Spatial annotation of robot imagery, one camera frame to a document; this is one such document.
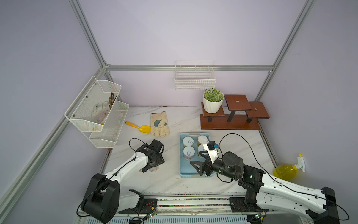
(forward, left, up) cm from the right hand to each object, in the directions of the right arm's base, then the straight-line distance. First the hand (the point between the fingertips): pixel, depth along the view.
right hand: (196, 159), depth 68 cm
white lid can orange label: (+20, -7, -15) cm, 26 cm away
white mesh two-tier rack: (+24, +54, +10) cm, 60 cm away
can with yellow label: (+20, +3, -15) cm, 25 cm away
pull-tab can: (+2, +25, -18) cm, 30 cm away
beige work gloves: (+38, +25, -19) cm, 49 cm away
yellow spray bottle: (-3, -53, -15) cm, 55 cm away
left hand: (+5, +25, -18) cm, 31 cm away
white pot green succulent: (+36, -13, +6) cm, 39 cm away
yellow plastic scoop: (+35, +37, -21) cm, 56 cm away
